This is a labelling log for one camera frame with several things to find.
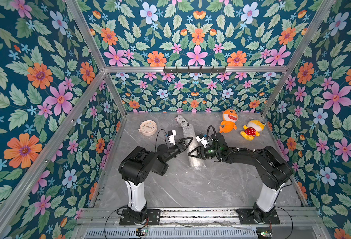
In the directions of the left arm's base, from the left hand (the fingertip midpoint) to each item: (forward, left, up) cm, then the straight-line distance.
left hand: (192, 140), depth 84 cm
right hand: (-4, 0, -6) cm, 7 cm away
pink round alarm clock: (+23, +30, -14) cm, 41 cm away
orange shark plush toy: (+25, -30, -9) cm, 40 cm away
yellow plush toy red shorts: (+14, -45, -11) cm, 48 cm away
